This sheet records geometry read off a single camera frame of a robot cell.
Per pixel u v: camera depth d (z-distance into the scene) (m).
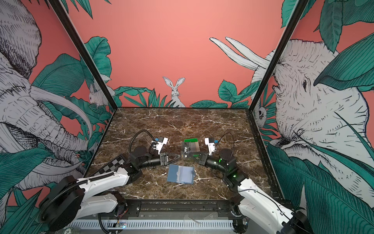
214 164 0.64
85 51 0.87
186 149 0.73
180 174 0.86
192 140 0.99
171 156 0.70
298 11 0.70
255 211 0.56
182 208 0.76
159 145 0.71
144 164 0.64
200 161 0.63
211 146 0.69
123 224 0.70
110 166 0.86
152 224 0.70
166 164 0.67
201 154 0.67
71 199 0.41
